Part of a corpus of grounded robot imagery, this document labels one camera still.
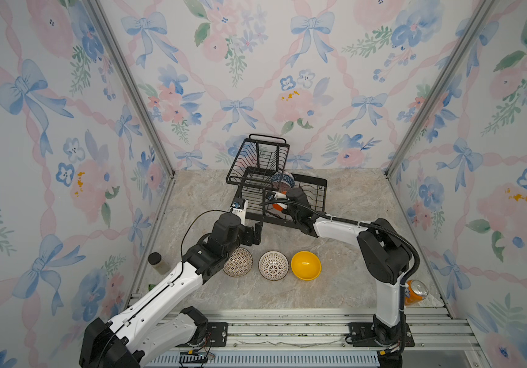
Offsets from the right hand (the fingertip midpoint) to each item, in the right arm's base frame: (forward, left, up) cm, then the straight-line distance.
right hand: (292, 188), depth 95 cm
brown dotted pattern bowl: (-27, +21, -13) cm, 37 cm away
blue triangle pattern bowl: (+16, +5, -9) cm, 19 cm away
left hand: (-20, +15, +8) cm, 27 cm away
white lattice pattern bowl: (-28, +7, -13) cm, 32 cm away
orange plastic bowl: (-12, +6, +2) cm, 13 cm away
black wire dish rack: (+14, +15, -8) cm, 22 cm away
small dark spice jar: (-30, +49, -4) cm, 58 cm away
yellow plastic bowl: (-29, -4, -11) cm, 31 cm away
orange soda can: (-39, -37, -4) cm, 54 cm away
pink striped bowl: (-6, +5, +8) cm, 11 cm away
